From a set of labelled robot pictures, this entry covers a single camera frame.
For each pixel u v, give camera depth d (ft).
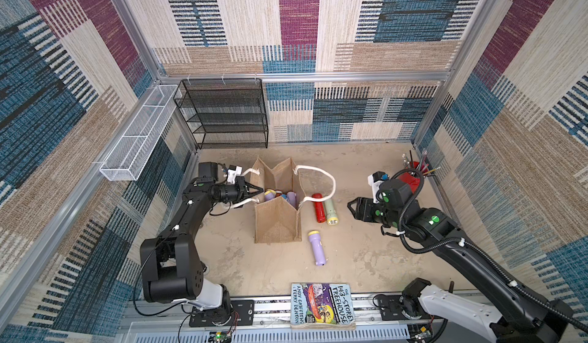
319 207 3.08
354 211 2.29
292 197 3.01
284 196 3.05
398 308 2.39
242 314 2.42
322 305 2.39
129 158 2.34
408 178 3.08
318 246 2.79
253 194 2.55
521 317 1.28
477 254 1.46
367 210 2.09
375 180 2.19
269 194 2.92
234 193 2.43
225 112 3.55
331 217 3.00
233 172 2.64
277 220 2.73
